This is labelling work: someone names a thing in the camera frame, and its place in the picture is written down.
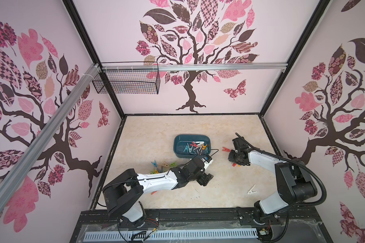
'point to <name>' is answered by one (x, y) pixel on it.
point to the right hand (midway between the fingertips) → (231, 156)
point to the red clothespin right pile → (233, 164)
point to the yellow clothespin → (204, 147)
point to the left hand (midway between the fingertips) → (207, 175)
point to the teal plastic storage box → (189, 146)
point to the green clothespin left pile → (174, 164)
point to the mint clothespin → (187, 147)
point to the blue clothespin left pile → (154, 163)
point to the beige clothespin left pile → (166, 165)
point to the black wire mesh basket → (128, 78)
